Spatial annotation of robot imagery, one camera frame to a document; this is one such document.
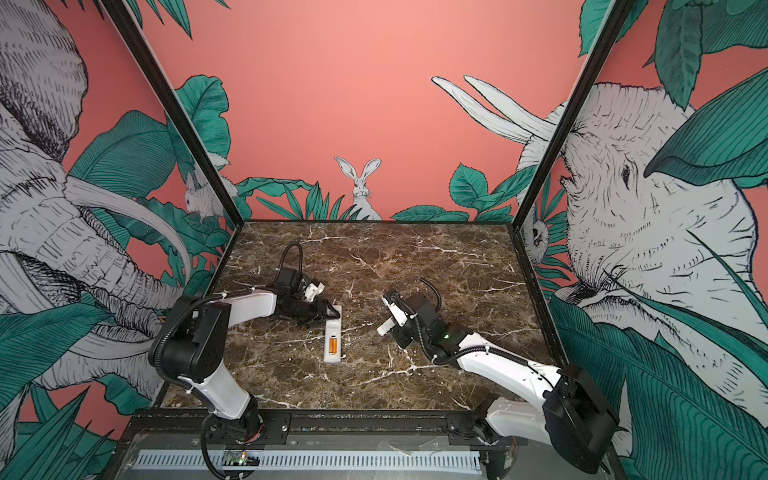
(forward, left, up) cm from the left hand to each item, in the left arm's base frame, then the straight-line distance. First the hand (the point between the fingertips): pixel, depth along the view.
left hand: (334, 313), depth 91 cm
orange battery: (-9, 0, -3) cm, 9 cm away
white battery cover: (-8, -16, +6) cm, 19 cm away
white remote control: (-7, 0, -2) cm, 7 cm away
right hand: (-6, -17, +9) cm, 20 cm away
